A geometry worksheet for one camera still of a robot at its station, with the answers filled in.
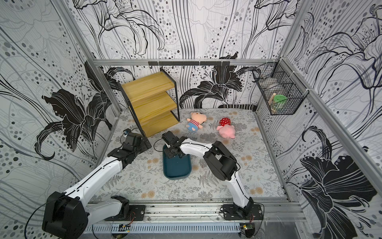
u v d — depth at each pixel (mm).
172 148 774
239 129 1067
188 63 930
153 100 1020
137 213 730
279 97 789
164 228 726
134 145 639
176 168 881
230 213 729
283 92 799
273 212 738
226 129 985
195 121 1023
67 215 391
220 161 528
